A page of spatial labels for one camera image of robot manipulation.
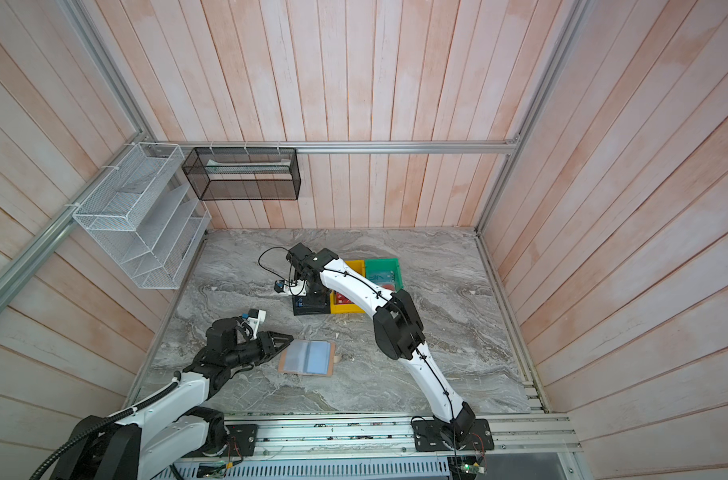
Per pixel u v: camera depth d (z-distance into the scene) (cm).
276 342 77
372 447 73
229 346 69
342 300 98
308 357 86
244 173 104
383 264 103
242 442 73
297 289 81
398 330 57
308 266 68
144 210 73
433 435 74
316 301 82
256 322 80
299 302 95
